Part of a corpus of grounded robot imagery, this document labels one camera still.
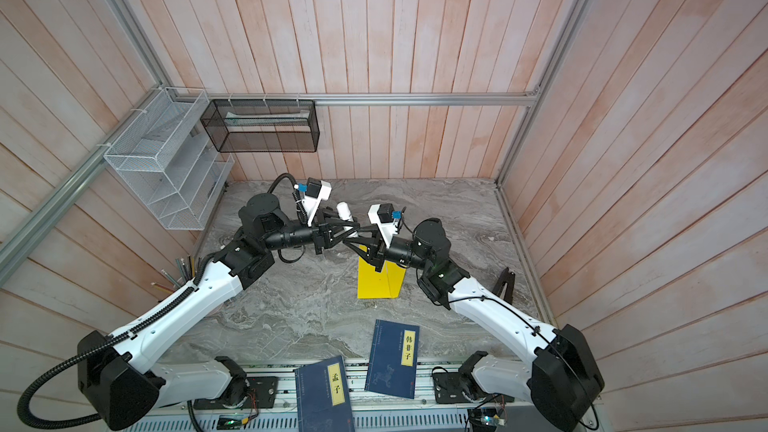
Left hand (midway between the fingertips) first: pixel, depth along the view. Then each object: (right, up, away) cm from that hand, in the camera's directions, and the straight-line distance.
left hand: (357, 231), depth 64 cm
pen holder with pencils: (-49, -14, +18) cm, 54 cm away
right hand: (-3, -2, +2) cm, 4 cm away
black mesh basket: (-38, +36, +43) cm, 67 cm away
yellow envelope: (+3, -19, +30) cm, 35 cm away
